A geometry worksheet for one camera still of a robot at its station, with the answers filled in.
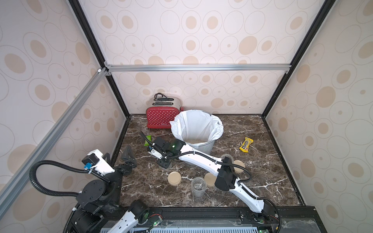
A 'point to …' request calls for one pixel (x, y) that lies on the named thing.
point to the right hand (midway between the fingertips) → (167, 157)
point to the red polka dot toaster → (161, 110)
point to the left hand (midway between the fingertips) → (126, 148)
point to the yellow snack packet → (245, 146)
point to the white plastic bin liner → (197, 126)
